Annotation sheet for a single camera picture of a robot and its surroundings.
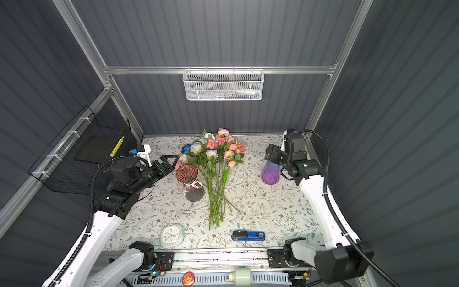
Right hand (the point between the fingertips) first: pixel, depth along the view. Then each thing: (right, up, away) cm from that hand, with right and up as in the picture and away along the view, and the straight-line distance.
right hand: (276, 152), depth 76 cm
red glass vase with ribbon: (-37, -17, +4) cm, 41 cm away
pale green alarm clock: (-46, -37, +1) cm, 59 cm away
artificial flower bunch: (-29, -3, +20) cm, 36 cm away
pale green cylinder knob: (-16, -45, -13) cm, 49 cm away
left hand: (-42, -3, -7) cm, 43 cm away
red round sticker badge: (-36, -50, -7) cm, 62 cm away
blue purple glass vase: (+4, -12, +26) cm, 29 cm away
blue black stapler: (-14, -35, -1) cm, 38 cm away
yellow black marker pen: (-70, +2, +1) cm, 70 cm away
